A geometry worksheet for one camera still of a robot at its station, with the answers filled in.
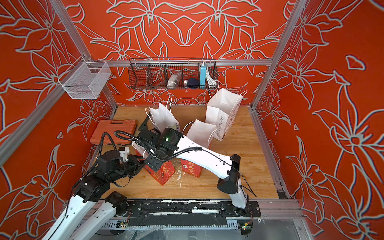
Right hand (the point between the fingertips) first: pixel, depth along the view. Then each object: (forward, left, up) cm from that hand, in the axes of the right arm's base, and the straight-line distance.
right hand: (153, 161), depth 65 cm
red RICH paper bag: (-1, -2, -15) cm, 15 cm away
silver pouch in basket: (+51, -5, +8) cm, 51 cm away
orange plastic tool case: (+35, +41, -20) cm, 57 cm away
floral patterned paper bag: (+30, +1, -4) cm, 30 cm away
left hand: (+4, +3, -4) cm, 6 cm away
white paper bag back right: (+30, -34, +2) cm, 45 cm away
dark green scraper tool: (+38, +19, -22) cm, 48 cm away
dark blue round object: (+52, -17, +5) cm, 55 cm away
